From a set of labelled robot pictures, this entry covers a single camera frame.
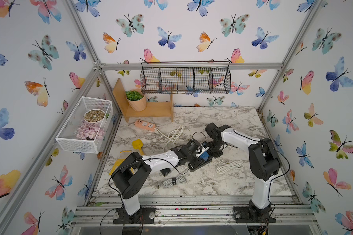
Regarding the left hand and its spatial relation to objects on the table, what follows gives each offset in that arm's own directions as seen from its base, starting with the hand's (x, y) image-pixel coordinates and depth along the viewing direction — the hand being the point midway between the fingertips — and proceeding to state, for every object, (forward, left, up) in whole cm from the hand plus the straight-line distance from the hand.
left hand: (202, 156), depth 88 cm
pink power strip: (+28, +38, -4) cm, 47 cm away
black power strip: (-8, +4, +7) cm, 11 cm away
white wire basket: (-5, +60, +28) cm, 67 cm away
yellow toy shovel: (+13, +42, -5) cm, 44 cm away
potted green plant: (+38, +43, +12) cm, 58 cm away
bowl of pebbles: (+8, +54, +28) cm, 61 cm away
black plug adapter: (-7, +22, -5) cm, 24 cm away
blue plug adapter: (-2, -1, +4) cm, 5 cm away
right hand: (+2, -2, -3) cm, 5 cm away
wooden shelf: (+39, +33, +1) cm, 52 cm away
